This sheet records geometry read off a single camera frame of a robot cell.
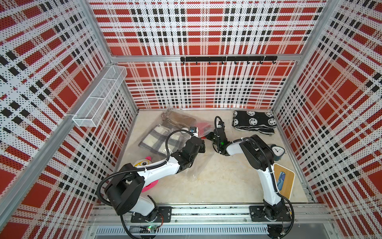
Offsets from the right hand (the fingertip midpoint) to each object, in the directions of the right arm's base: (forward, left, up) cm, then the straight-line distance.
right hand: (207, 129), depth 104 cm
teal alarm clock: (-18, -44, 0) cm, 47 cm away
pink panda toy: (-24, +37, +1) cm, 44 cm away
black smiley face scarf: (+7, -39, 0) cm, 39 cm away
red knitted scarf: (-7, +3, +12) cm, 14 cm away
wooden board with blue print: (-36, -41, +1) cm, 55 cm away
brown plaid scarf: (+8, +20, +1) cm, 21 cm away
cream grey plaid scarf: (-10, +34, +3) cm, 36 cm away
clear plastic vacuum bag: (-23, +4, -3) cm, 24 cm away
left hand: (-15, +3, +11) cm, 19 cm away
